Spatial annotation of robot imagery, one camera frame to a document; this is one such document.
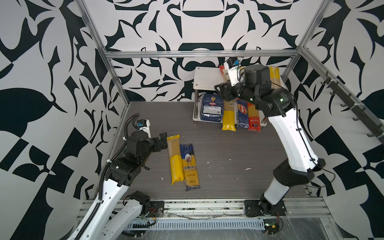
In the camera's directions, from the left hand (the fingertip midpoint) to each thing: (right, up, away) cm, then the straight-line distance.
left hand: (157, 132), depth 69 cm
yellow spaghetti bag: (+40, +8, +32) cm, 52 cm away
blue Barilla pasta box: (+29, +13, +30) cm, 44 cm away
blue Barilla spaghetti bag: (+50, +9, +31) cm, 59 cm away
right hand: (+28, +21, -8) cm, 36 cm away
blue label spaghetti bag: (+15, -23, +14) cm, 31 cm away
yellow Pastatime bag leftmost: (+7, -17, +17) cm, 26 cm away
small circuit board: (+53, -44, +1) cm, 69 cm away
